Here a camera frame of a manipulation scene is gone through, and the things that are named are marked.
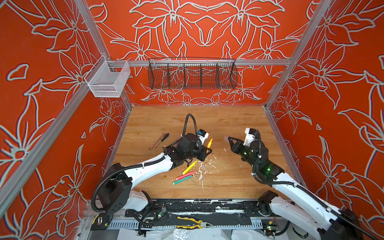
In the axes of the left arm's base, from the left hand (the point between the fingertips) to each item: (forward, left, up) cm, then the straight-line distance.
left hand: (211, 149), depth 77 cm
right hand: (+5, -8, +5) cm, 10 cm away
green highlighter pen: (-12, +16, -15) cm, 25 cm away
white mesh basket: (+38, +67, +15) cm, 79 cm away
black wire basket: (+48, +12, +15) cm, 52 cm away
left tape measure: (-34, +51, -14) cm, 63 cm away
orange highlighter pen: (+2, +1, +3) cm, 3 cm away
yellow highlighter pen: (-5, +11, -15) cm, 20 cm away
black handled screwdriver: (+14, +31, -16) cm, 38 cm away
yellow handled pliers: (-31, +4, -15) cm, 35 cm away
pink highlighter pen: (-9, +13, -15) cm, 22 cm away
